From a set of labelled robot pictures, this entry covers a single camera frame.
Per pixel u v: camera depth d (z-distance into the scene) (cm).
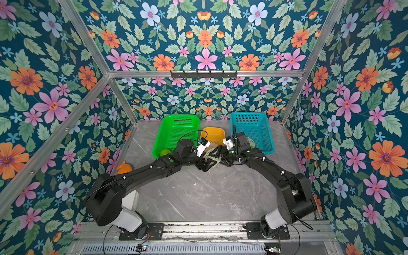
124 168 91
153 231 73
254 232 73
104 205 43
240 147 68
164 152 94
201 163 72
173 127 115
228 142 81
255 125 118
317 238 74
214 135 107
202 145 72
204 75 93
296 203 43
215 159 78
